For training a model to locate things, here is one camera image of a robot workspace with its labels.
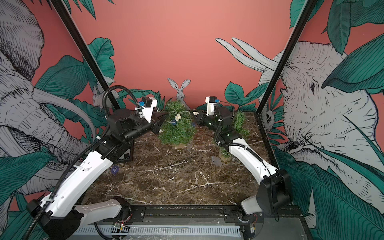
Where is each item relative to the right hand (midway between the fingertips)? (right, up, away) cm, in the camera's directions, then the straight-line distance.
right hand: (190, 109), depth 73 cm
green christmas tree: (-7, -9, +7) cm, 14 cm away
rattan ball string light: (-6, -3, 0) cm, 7 cm away
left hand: (-10, -2, -10) cm, 14 cm away
